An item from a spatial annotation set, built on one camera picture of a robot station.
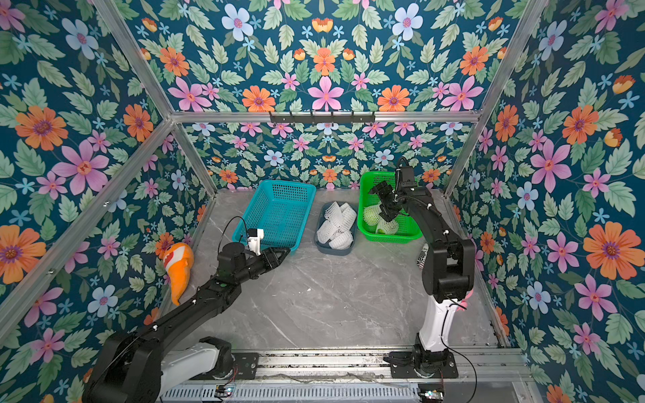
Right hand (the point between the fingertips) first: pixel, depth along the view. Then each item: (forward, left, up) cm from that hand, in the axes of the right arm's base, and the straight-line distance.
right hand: (380, 195), depth 93 cm
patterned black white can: (-18, -16, -17) cm, 29 cm away
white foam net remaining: (-4, +17, -17) cm, 24 cm away
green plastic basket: (-2, -14, -18) cm, 23 cm away
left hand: (-23, +30, -3) cm, 38 cm away
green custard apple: (-7, -1, -13) cm, 15 cm away
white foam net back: (0, +2, -11) cm, 11 cm away
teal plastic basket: (+7, +42, -17) cm, 46 cm away
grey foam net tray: (-14, +21, -17) cm, 30 cm away
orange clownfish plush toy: (-24, +72, -10) cm, 77 cm away
